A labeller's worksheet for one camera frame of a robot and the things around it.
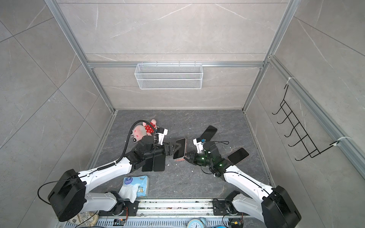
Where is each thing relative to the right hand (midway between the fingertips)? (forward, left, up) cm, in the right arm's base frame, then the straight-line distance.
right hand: (184, 157), depth 76 cm
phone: (+1, +2, +5) cm, 5 cm away
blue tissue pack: (-13, +27, -9) cm, 32 cm away
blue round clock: (-29, -5, -11) cm, 31 cm away
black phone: (+27, -19, -17) cm, 37 cm away
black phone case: (+3, +16, -14) cm, 21 cm away
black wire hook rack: (-3, -53, +19) cm, 56 cm away
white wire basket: (+56, +10, +15) cm, 59 cm away
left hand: (+5, +2, +5) cm, 7 cm away
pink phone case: (+2, +2, +5) cm, 6 cm away
